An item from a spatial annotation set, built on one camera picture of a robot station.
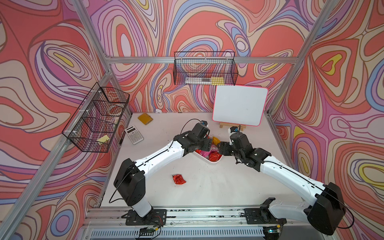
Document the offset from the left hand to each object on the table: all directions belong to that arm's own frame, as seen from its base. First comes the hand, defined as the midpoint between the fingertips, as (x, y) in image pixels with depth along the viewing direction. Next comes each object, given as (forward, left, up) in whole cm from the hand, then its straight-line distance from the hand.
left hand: (208, 142), depth 82 cm
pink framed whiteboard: (+31, -24, +1) cm, 39 cm away
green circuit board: (-39, +30, -18) cm, 52 cm away
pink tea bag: (-1, +1, -11) cm, 11 cm away
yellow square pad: (+34, +46, -16) cm, 59 cm away
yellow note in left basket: (-5, +52, +10) cm, 53 cm away
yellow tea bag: (+6, -6, -7) cm, 11 cm away
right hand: (-3, -9, -2) cm, 9 cm away
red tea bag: (-15, +17, -15) cm, 27 cm away
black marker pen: (+18, +62, -21) cm, 67 cm away
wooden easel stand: (+22, -26, -12) cm, 36 cm away
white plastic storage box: (-6, -3, -10) cm, 12 cm away
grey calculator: (+17, +51, -15) cm, 56 cm away
